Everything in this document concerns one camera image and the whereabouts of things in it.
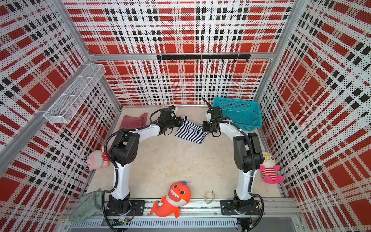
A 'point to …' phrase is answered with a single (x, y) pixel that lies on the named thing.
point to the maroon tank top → (130, 122)
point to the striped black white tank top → (191, 131)
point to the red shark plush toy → (178, 195)
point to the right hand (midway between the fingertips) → (205, 127)
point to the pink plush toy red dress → (98, 158)
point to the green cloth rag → (91, 203)
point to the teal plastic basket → (245, 114)
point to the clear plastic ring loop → (213, 195)
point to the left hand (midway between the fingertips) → (185, 119)
